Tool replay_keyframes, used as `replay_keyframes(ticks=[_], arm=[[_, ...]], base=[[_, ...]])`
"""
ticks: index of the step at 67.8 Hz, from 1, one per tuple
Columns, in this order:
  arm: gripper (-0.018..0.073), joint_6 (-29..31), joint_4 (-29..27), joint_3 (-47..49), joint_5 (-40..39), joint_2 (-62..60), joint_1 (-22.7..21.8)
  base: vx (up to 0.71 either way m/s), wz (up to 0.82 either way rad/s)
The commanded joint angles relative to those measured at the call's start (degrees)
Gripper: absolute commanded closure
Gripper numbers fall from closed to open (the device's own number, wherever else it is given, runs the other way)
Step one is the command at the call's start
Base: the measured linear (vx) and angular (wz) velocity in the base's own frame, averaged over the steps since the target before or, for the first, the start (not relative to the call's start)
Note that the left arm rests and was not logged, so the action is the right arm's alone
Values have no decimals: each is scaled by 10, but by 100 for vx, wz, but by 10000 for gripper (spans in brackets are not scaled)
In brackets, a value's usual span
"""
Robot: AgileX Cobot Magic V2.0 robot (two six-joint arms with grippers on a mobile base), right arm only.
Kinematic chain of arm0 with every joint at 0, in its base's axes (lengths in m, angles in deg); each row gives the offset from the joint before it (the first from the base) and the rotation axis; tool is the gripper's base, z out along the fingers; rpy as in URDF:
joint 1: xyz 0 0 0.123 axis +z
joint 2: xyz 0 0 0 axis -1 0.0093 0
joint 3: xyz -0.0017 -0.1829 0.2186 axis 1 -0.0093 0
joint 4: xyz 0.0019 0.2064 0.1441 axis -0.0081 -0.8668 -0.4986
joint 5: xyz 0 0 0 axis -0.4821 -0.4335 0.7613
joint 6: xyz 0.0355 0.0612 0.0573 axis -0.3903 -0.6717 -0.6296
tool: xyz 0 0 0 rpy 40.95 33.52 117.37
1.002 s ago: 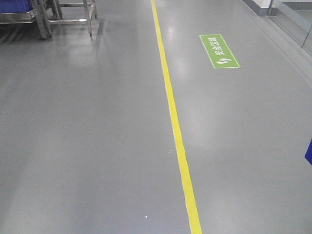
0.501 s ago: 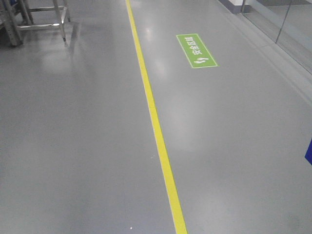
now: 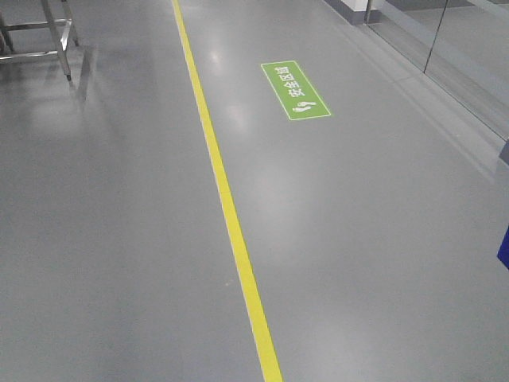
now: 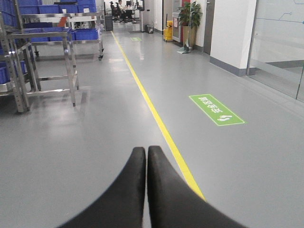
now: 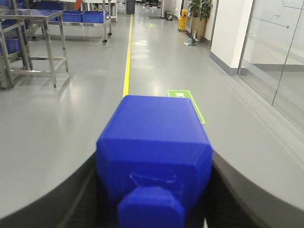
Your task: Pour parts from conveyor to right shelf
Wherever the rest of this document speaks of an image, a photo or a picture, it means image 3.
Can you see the glass partition with steel frame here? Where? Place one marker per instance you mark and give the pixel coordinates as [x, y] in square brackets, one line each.
[457, 32]

